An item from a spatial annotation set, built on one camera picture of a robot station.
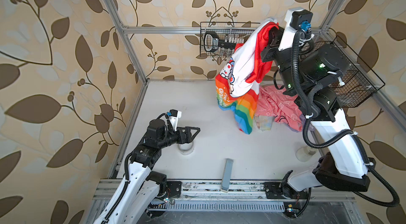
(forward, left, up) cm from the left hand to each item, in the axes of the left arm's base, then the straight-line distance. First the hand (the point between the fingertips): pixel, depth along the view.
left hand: (195, 129), depth 71 cm
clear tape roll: (-1, +6, -21) cm, 21 cm away
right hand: (+11, -25, +43) cm, 51 cm away
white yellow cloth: (+17, -40, -21) cm, 48 cm away
